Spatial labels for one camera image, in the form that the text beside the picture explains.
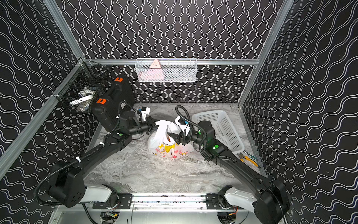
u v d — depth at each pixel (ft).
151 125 2.25
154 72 2.96
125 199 2.48
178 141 2.08
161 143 2.57
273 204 1.28
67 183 1.36
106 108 2.75
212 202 2.43
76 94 2.89
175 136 2.03
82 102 2.41
